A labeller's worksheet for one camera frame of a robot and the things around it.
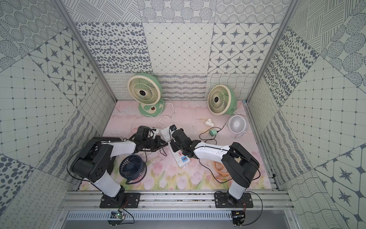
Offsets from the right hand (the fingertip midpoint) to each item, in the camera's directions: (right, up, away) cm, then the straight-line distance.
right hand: (175, 140), depth 89 cm
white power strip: (+5, -12, -3) cm, 13 cm away
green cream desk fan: (+32, +27, +12) cm, 44 cm away
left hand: (-5, -1, +2) cm, 6 cm away
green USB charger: (+26, +4, +10) cm, 28 cm away
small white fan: (+42, +9, +8) cm, 44 cm away
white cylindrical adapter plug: (+24, +10, +15) cm, 30 cm away
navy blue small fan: (-22, -12, -13) cm, 29 cm away
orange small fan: (+27, -15, -13) cm, 33 cm away
